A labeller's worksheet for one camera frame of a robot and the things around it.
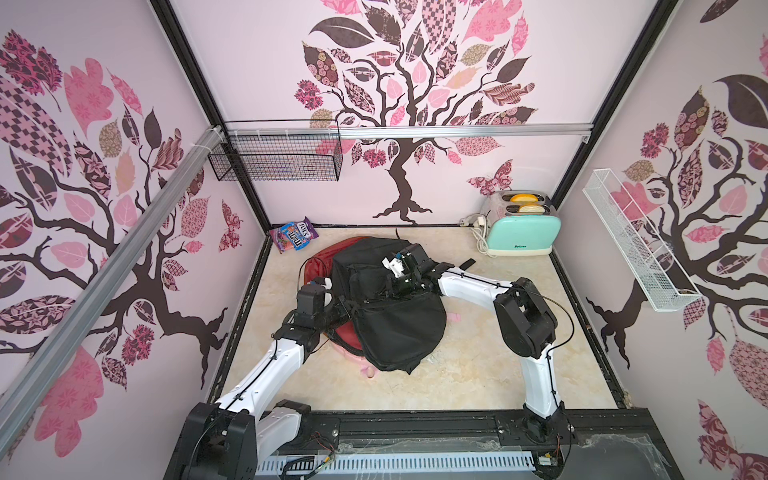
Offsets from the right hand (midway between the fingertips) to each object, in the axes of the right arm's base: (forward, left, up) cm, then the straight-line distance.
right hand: (377, 297), depth 89 cm
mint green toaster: (+25, -48, +2) cm, 54 cm away
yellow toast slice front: (+28, -53, +9) cm, 61 cm away
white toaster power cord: (+27, -38, -1) cm, 46 cm away
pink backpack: (-18, +5, -4) cm, 19 cm away
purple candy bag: (+32, +33, -5) cm, 46 cm away
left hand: (-5, +6, +2) cm, 8 cm away
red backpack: (+13, +19, +1) cm, 23 cm away
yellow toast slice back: (+34, -52, +10) cm, 63 cm away
